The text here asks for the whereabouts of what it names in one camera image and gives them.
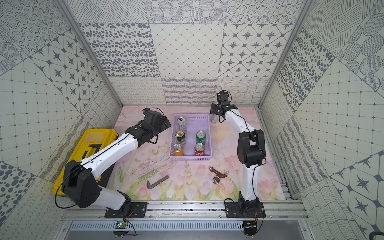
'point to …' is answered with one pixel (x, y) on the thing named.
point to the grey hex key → (149, 186)
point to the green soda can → (200, 137)
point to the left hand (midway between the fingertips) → (162, 120)
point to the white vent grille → (158, 225)
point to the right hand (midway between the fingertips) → (217, 109)
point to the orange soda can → (178, 150)
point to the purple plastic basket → (194, 123)
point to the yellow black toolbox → (92, 140)
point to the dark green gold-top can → (180, 137)
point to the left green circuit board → (120, 225)
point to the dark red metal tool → (216, 179)
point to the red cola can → (199, 149)
